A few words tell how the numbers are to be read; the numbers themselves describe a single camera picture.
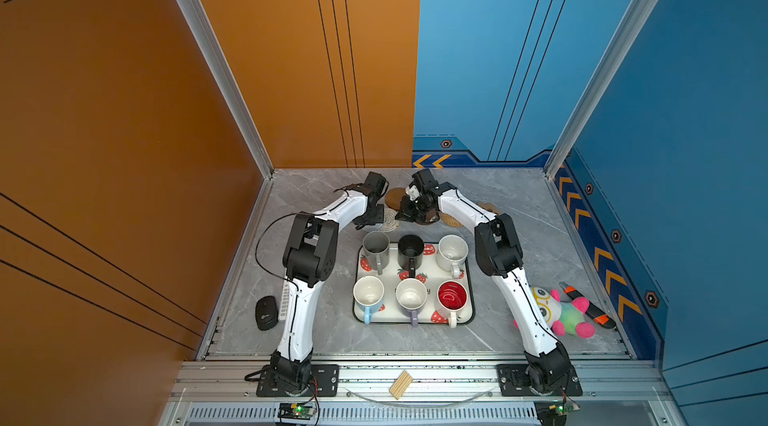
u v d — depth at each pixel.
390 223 1.03
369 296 0.86
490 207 1.09
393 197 1.10
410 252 0.93
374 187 0.84
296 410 0.71
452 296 0.85
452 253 0.94
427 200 0.83
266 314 0.81
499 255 0.67
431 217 1.01
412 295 0.87
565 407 0.70
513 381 0.72
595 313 0.83
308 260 0.61
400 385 0.72
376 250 0.91
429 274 0.92
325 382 0.73
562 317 0.78
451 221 0.78
